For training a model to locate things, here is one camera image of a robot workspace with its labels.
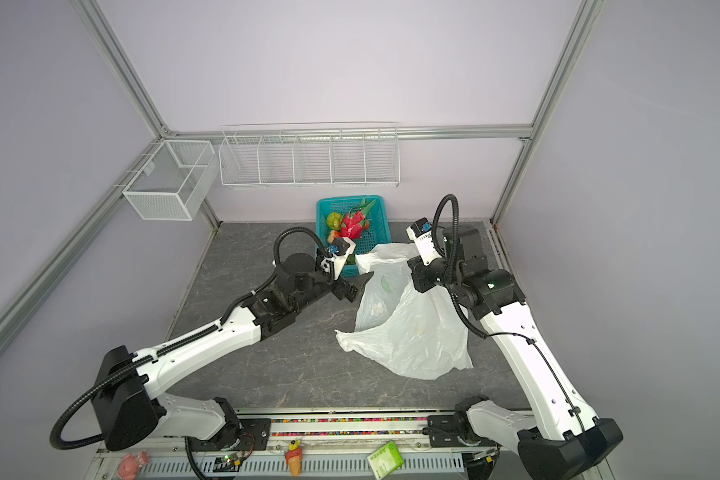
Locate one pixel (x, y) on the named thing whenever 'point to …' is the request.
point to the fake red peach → (331, 236)
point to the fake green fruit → (334, 220)
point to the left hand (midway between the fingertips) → (359, 263)
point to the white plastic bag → (416, 333)
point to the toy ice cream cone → (293, 457)
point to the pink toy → (130, 463)
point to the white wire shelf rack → (310, 155)
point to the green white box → (385, 461)
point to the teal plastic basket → (379, 231)
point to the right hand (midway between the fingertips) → (413, 263)
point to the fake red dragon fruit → (354, 222)
